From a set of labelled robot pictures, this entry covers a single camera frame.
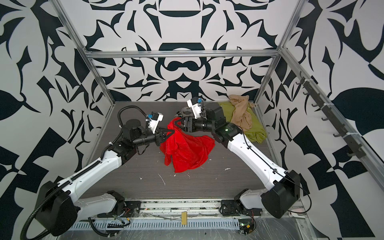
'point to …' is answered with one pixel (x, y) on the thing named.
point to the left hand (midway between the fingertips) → (174, 128)
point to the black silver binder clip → (178, 114)
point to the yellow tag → (184, 218)
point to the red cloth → (188, 150)
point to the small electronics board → (246, 226)
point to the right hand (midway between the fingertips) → (178, 122)
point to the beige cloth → (241, 116)
